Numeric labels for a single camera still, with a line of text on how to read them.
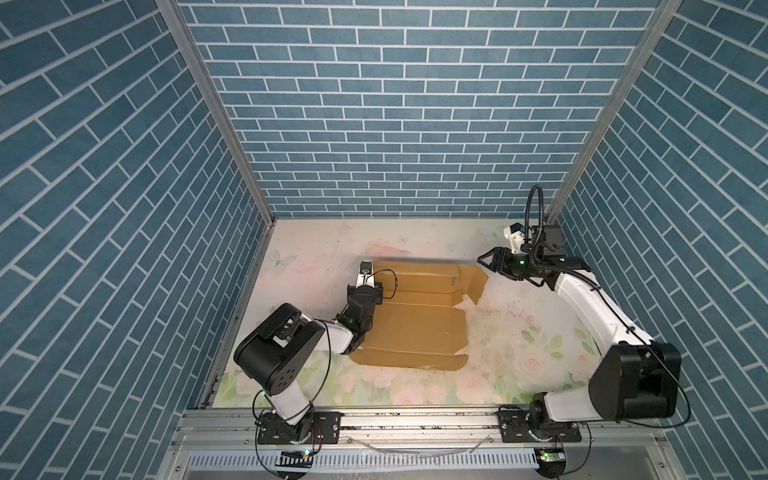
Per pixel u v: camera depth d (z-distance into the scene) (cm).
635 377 42
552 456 74
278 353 47
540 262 64
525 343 89
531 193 72
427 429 75
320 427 73
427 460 77
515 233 77
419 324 91
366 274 77
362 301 70
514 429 73
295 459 72
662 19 71
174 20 71
